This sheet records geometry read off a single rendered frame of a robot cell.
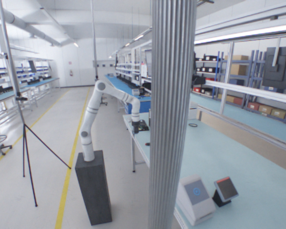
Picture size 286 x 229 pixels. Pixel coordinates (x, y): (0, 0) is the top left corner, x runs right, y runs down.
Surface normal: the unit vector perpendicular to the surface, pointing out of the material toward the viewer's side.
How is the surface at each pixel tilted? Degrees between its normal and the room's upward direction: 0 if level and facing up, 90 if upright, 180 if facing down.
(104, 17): 90
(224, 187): 32
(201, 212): 41
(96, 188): 90
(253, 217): 0
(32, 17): 90
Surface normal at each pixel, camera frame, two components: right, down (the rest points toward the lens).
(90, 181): 0.25, 0.32
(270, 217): 0.00, -0.94
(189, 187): 0.17, -0.66
